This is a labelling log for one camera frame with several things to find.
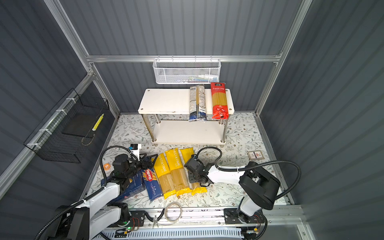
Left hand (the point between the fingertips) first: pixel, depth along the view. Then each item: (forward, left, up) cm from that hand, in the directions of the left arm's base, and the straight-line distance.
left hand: (151, 154), depth 85 cm
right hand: (-10, -24, -10) cm, 28 cm away
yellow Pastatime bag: (-18, -25, -7) cm, 31 cm away
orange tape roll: (0, +30, -12) cm, 33 cm away
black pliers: (-31, -3, -10) cm, 33 cm away
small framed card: (0, -64, -7) cm, 65 cm away
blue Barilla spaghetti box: (-14, 0, -8) cm, 16 cm away
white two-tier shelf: (+18, -5, +24) cm, 30 cm away
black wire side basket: (0, +39, +18) cm, 43 cm away
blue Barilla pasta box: (-16, +7, -4) cm, 18 cm away
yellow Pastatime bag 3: (-6, -5, -9) cm, 12 cm away
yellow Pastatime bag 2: (-12, -16, -8) cm, 22 cm away
